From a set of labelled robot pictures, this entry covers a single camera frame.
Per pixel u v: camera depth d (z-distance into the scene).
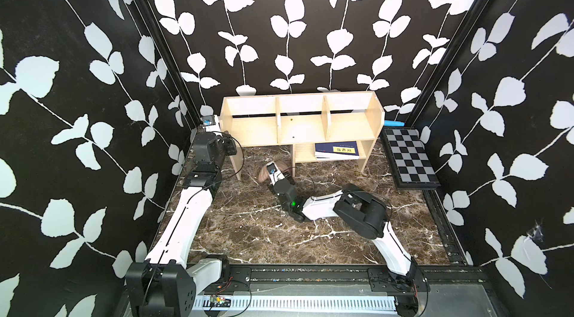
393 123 1.22
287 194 0.71
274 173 0.78
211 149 0.57
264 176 0.93
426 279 0.74
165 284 0.37
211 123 0.64
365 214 0.54
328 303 0.70
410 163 1.01
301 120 0.88
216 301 0.71
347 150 0.91
